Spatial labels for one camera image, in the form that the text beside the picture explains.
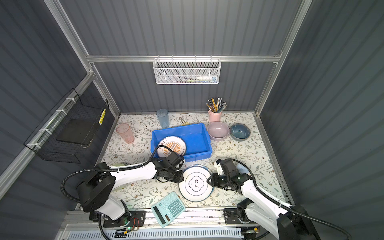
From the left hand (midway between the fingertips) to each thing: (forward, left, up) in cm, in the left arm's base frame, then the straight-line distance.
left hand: (184, 179), depth 84 cm
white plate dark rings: (-4, -5, -1) cm, 7 cm away
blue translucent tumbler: (+46, +15, +7) cm, 49 cm away
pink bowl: (+33, -25, +2) cm, 41 cm away
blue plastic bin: (+30, -9, -1) cm, 31 cm away
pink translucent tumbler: (+43, +46, -3) cm, 62 cm away
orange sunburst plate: (+24, +5, +1) cm, 25 cm away
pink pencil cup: (+45, -24, +5) cm, 51 cm away
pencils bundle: (+50, -26, +9) cm, 57 cm away
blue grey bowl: (+31, -40, +2) cm, 51 cm away
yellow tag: (+28, +45, +24) cm, 58 cm away
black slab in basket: (+16, +50, +28) cm, 60 cm away
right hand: (-3, -15, +1) cm, 15 cm away
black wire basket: (+30, +56, +32) cm, 71 cm away
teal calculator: (-14, +9, 0) cm, 17 cm away
